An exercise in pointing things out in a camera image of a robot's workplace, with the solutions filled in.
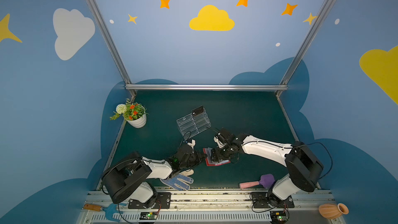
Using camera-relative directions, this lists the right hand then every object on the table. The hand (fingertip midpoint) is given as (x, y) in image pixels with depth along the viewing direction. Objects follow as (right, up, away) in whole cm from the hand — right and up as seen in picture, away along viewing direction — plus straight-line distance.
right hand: (218, 155), depth 86 cm
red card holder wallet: (-6, +2, 0) cm, 7 cm away
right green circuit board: (+27, -24, -14) cm, 39 cm away
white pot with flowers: (-49, +24, +5) cm, 55 cm away
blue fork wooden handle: (-52, -21, -14) cm, 58 cm away
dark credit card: (-12, +25, +12) cm, 30 cm away
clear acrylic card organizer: (-16, +16, +12) cm, 26 cm away
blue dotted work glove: (-24, -11, -7) cm, 28 cm away
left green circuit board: (-34, -23, -16) cm, 44 cm away
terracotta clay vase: (+45, -16, -22) cm, 53 cm away
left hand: (-4, 0, -3) cm, 5 cm away
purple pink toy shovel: (+25, -11, -6) cm, 28 cm away
